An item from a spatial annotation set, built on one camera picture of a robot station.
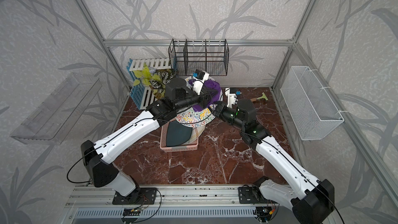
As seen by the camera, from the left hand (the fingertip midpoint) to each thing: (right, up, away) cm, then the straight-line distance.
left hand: (215, 90), depth 66 cm
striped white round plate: (-10, -22, +21) cm, 32 cm away
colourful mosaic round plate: (-11, -12, +1) cm, 16 cm away
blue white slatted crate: (-52, -2, +46) cm, 69 cm away
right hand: (-5, -6, 0) cm, 7 cm away
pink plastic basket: (-22, -31, +20) cm, 43 cm away
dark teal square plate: (-22, -25, +27) cm, 43 cm away
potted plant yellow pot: (-33, +8, +23) cm, 41 cm away
